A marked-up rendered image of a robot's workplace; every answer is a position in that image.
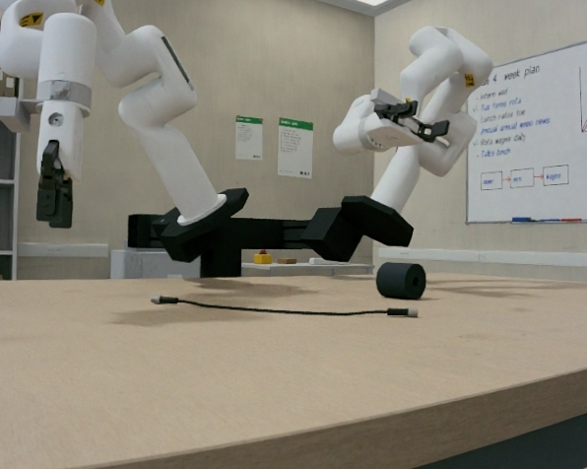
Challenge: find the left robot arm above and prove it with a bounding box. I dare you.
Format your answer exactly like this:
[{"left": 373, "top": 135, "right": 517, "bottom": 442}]
[{"left": 333, "top": 26, "right": 493, "bottom": 214}]

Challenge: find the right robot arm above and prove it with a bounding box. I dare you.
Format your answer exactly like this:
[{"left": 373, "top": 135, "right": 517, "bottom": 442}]
[{"left": 0, "top": 0, "right": 227, "bottom": 226}]

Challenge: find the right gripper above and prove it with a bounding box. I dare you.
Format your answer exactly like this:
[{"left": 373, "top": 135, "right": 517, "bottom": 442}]
[{"left": 35, "top": 100, "right": 91, "bottom": 229}]

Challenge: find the dark grey hollow cylinder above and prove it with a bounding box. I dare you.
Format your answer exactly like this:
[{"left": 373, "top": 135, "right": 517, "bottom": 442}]
[{"left": 376, "top": 262, "right": 426, "bottom": 300}]

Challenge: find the black cable plug with metal tip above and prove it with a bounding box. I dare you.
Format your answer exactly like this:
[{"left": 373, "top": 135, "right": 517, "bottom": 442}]
[{"left": 151, "top": 295, "right": 178, "bottom": 304}]

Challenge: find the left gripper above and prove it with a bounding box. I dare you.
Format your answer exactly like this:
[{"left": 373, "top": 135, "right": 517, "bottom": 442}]
[{"left": 364, "top": 100, "right": 450, "bottom": 148}]

